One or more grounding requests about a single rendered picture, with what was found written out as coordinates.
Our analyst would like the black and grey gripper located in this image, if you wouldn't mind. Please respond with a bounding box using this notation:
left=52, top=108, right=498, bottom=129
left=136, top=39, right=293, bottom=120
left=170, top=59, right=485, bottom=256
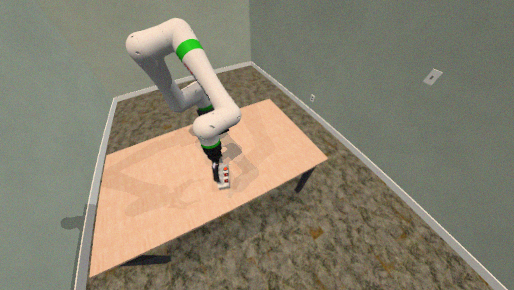
left=207, top=151, right=223, bottom=184

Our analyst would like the white power strip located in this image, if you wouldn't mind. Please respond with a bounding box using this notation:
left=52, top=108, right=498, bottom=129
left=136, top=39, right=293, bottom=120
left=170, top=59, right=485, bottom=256
left=218, top=163, right=230, bottom=190

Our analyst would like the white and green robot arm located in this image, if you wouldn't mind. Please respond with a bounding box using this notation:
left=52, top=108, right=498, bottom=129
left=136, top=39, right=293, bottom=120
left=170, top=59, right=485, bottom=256
left=126, top=18, right=241, bottom=156

